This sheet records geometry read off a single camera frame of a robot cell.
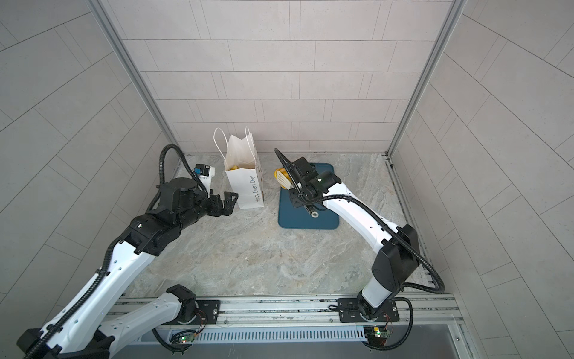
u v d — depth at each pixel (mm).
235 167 845
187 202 507
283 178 811
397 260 415
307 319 708
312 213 698
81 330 362
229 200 600
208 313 708
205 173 584
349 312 712
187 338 642
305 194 566
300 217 694
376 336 680
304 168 604
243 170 781
